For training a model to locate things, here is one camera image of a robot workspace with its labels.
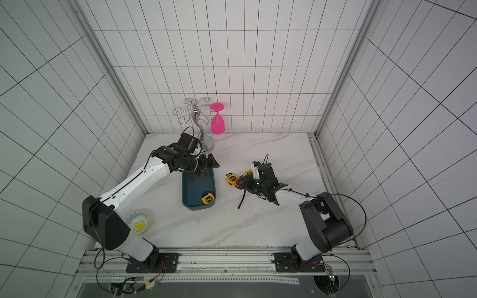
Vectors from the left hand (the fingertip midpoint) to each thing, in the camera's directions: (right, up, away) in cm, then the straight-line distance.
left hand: (209, 173), depth 79 cm
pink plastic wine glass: (+1, +24, +22) cm, 32 cm away
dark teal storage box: (-11, -11, +14) cm, 21 cm away
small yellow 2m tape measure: (+9, -5, +17) cm, 20 cm away
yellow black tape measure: (-2, -14, +9) cm, 16 cm away
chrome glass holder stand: (-9, +30, +15) cm, 35 cm away
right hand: (+10, -6, +8) cm, 14 cm away
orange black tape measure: (+13, -5, +7) cm, 15 cm away
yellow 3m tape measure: (+16, -3, +20) cm, 26 cm away
